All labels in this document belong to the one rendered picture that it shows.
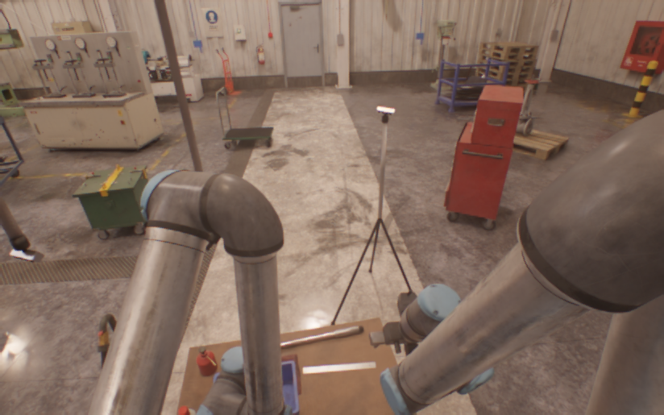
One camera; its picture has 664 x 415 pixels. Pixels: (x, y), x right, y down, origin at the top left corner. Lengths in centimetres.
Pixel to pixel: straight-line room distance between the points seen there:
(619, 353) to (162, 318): 64
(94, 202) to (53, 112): 337
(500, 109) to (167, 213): 281
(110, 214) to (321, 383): 276
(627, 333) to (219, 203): 59
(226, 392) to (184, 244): 48
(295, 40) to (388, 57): 268
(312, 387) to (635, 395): 133
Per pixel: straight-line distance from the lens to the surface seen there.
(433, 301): 79
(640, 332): 48
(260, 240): 62
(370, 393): 165
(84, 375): 276
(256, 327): 74
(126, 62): 666
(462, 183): 338
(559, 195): 32
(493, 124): 316
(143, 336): 66
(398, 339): 96
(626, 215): 30
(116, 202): 374
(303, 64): 1035
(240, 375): 104
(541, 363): 260
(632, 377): 52
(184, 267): 66
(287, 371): 146
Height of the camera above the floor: 189
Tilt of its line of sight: 30 degrees down
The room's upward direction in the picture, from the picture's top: 2 degrees counter-clockwise
